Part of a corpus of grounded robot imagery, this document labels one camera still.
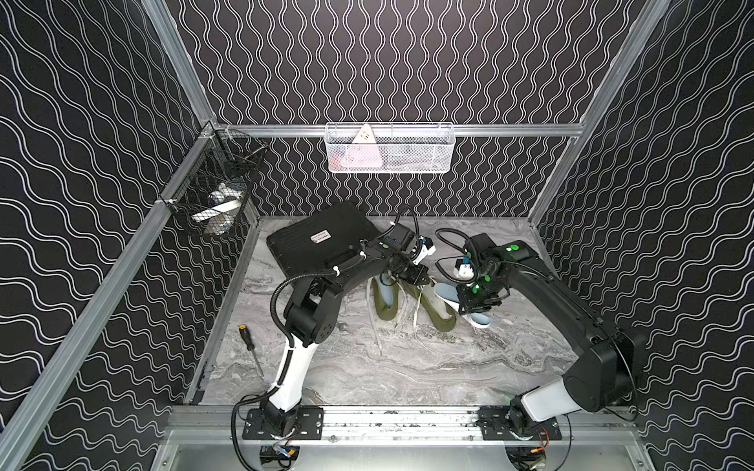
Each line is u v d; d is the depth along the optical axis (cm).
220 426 76
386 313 89
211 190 88
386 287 97
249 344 88
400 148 128
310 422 73
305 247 105
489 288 65
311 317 56
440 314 90
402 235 78
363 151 92
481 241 66
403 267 81
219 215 73
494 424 73
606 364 41
